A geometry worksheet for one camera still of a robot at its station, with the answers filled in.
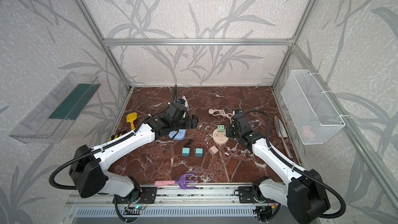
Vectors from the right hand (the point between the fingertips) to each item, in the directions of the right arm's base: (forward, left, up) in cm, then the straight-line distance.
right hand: (229, 123), depth 86 cm
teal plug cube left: (-13, +25, -10) cm, 29 cm away
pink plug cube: (-12, +9, -10) cm, 18 cm away
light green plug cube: (0, +4, -6) cm, 7 cm away
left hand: (0, +18, +7) cm, 20 cm away
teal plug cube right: (-13, +17, -11) cm, 24 cm away
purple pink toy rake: (-28, +25, -11) cm, 39 cm away
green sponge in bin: (-6, +67, +25) cm, 72 cm away
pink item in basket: (-9, -36, +8) cm, 38 cm away
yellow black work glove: (-2, +67, -10) cm, 68 cm away
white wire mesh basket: (-11, -32, +22) cm, 40 cm away
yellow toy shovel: (+11, +63, -10) cm, 65 cm away
